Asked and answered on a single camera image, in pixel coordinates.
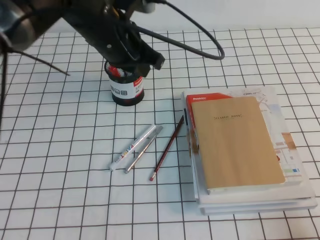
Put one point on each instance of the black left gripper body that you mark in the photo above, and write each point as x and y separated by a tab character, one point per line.
99	23

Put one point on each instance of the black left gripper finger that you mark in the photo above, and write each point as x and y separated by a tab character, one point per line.
138	68
151	57

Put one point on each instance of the white paint marker pen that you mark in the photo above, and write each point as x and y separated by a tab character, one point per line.
132	147

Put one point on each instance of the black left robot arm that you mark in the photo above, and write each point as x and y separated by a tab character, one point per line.
22	22

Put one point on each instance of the red capped pen in holder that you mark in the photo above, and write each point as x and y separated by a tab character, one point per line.
114	71

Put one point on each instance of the black mesh pen holder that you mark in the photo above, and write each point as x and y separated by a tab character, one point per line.
126	90

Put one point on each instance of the silver grey pen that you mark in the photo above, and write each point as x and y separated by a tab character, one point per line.
146	145

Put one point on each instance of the red and white book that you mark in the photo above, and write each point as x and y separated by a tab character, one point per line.
198	105

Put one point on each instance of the dark red pencil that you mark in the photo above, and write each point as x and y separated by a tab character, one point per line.
166	150

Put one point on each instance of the white illustrated magazine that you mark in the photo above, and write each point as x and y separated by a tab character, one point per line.
276	126

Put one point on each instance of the tan classic note notebook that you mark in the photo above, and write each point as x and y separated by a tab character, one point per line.
235	147

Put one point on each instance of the white bottom book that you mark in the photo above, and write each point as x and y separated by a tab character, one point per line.
250	205

